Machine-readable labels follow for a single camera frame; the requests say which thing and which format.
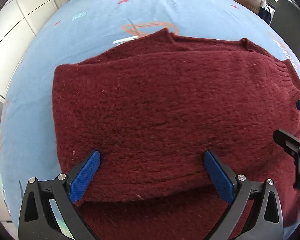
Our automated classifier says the dark red knitted sweater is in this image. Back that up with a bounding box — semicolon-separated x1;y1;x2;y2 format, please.
52;29;300;239

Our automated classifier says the dark grey chair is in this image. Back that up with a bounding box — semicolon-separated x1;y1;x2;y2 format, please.
270;0;300;60

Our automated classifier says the black backpack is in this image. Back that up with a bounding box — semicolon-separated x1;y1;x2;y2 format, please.
258;5;275;25

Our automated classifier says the white wardrobe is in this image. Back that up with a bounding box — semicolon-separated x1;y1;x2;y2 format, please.
0;0;67;101

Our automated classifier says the blue dinosaur print bedsheet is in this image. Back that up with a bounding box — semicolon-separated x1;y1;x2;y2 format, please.
0;0;300;239

